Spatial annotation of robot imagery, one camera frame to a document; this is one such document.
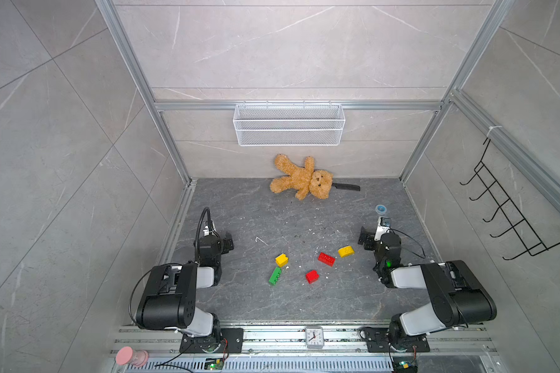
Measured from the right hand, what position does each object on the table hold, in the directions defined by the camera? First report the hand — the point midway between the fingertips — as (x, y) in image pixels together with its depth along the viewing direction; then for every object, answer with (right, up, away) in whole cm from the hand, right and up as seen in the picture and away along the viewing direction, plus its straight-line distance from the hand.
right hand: (377, 228), depth 93 cm
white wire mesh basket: (-36, +45, +7) cm, 57 cm away
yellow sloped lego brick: (-13, -9, 0) cm, 16 cm away
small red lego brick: (-27, -18, -7) cm, 33 cm away
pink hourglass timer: (-82, -32, -29) cm, 93 cm away
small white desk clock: (-28, -32, -20) cm, 47 cm away
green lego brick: (-41, -17, -7) cm, 45 cm away
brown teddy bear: (-28, +21, +18) cm, 39 cm away
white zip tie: (-50, -6, +5) cm, 51 cm away
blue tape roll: (+8, +7, +14) cm, 18 cm away
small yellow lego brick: (-39, -12, -3) cm, 41 cm away
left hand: (-66, -2, +1) cm, 66 cm away
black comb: (-5, +19, +29) cm, 35 cm away
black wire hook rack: (+28, +11, -25) cm, 39 cm away
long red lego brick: (-21, -12, -2) cm, 24 cm away
